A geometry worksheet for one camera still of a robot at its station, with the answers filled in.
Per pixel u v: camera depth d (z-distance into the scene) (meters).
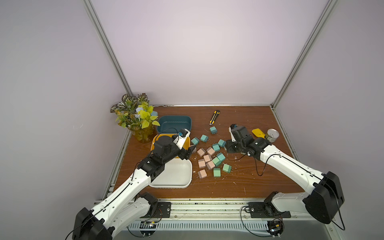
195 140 0.97
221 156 0.90
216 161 0.87
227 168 0.85
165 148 0.56
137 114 0.82
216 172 0.84
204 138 0.97
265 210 0.66
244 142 0.60
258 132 1.02
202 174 0.83
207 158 0.90
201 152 0.92
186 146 0.66
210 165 0.87
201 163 0.88
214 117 1.13
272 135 0.96
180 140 0.64
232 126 0.74
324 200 0.39
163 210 0.73
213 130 1.03
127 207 0.55
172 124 1.10
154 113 1.19
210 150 0.92
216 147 0.95
